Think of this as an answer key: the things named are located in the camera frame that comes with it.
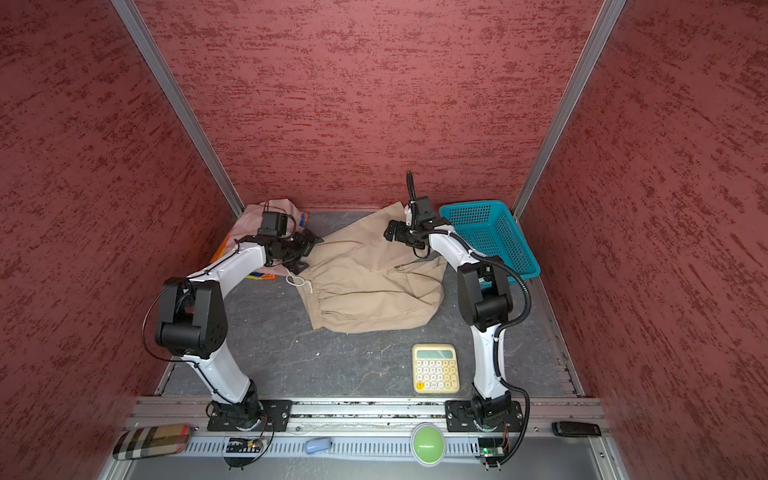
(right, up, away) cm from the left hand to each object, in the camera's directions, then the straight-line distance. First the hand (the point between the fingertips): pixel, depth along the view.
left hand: (319, 253), depth 94 cm
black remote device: (+70, -44, -20) cm, 85 cm away
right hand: (+24, +4, +4) cm, 25 cm away
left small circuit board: (-14, -48, -22) cm, 55 cm away
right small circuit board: (+48, -47, -24) cm, 71 cm away
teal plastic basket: (+63, +9, +22) cm, 68 cm away
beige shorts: (+12, -10, +4) cm, 16 cm away
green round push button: (+32, -45, -24) cm, 60 cm away
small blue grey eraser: (+5, -45, -25) cm, 51 cm away
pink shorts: (-29, +11, +12) cm, 33 cm away
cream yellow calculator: (+36, -31, -14) cm, 49 cm away
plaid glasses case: (-33, -43, -26) cm, 60 cm away
